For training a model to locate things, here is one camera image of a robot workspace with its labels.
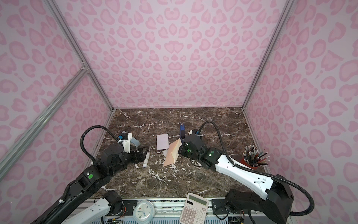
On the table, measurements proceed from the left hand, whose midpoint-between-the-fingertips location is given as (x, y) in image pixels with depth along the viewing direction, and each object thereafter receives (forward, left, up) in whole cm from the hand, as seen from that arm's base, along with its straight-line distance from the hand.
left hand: (143, 145), depth 70 cm
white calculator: (-26, -25, -21) cm, 42 cm away
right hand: (+1, -17, -5) cm, 18 cm away
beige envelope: (+2, -14, -14) cm, 20 cm away
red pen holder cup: (-4, -58, -10) cm, 59 cm away
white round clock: (-26, 0, -20) cm, 33 cm away
